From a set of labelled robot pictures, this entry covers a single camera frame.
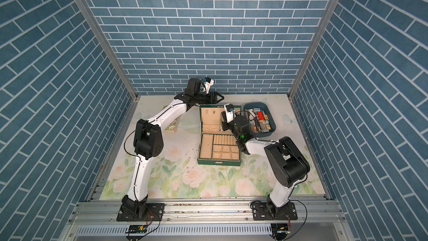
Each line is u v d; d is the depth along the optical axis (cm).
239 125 70
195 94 79
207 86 86
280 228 71
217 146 91
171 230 77
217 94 87
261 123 106
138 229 72
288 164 47
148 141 59
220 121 94
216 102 86
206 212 75
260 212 73
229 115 80
